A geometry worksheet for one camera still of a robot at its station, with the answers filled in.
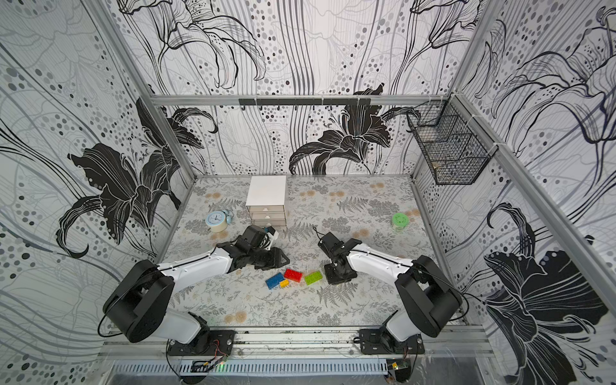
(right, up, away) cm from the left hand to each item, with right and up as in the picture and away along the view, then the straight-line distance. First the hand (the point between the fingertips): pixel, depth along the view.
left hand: (288, 266), depth 86 cm
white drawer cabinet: (-9, +25, +7) cm, 27 cm away
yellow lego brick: (-1, -5, -2) cm, 6 cm away
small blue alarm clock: (-31, +15, +12) cm, 36 cm away
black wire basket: (+62, +44, +2) cm, 77 cm away
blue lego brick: (-5, -4, -1) cm, 7 cm away
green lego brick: (+9, -4, 0) cm, 10 cm away
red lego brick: (+2, -3, 0) cm, 4 cm away
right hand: (+18, -4, +2) cm, 19 cm away
